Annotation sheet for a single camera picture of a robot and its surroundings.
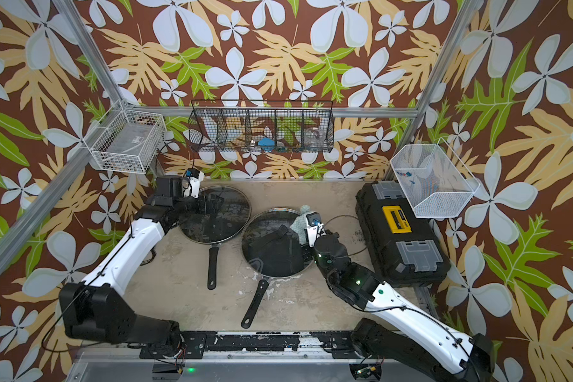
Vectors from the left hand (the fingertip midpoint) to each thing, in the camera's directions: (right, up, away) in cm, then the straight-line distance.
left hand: (213, 195), depth 83 cm
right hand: (+31, -11, -11) cm, 35 cm away
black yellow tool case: (+65, -18, -6) cm, 67 cm away
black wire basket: (+16, +29, +14) cm, 36 cm away
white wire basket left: (-32, +20, +3) cm, 37 cm away
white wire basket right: (+79, +4, 0) cm, 79 cm away
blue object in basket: (+18, +22, +12) cm, 31 cm away
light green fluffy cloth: (+30, -9, -15) cm, 35 cm away
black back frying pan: (0, -23, -1) cm, 23 cm away
